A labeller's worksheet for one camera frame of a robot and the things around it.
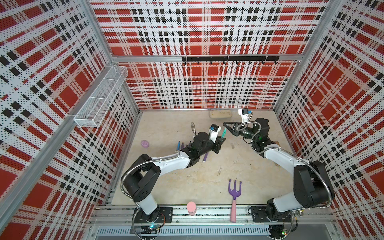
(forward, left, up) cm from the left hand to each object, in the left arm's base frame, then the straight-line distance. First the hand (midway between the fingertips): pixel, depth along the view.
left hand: (225, 141), depth 84 cm
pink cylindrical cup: (-33, +18, -6) cm, 38 cm away
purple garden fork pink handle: (-30, -3, -14) cm, 34 cm away
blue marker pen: (+7, +29, -16) cm, 34 cm away
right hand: (+6, 0, +10) cm, 12 cm away
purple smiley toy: (+7, +52, -13) cm, 54 cm away
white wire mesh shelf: (+19, +83, +4) cm, 85 cm away
